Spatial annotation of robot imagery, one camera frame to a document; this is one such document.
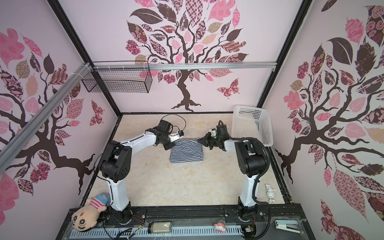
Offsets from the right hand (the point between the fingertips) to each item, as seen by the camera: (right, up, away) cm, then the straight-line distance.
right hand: (198, 138), depth 95 cm
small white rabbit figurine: (+39, -29, -16) cm, 51 cm away
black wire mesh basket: (-51, +40, 0) cm, 65 cm away
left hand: (-18, -3, +3) cm, 18 cm away
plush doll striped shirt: (-52, -34, -29) cm, 69 cm away
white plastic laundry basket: (+40, +11, +19) cm, 46 cm away
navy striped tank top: (-8, -8, 0) cm, 12 cm away
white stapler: (+46, -41, -23) cm, 66 cm away
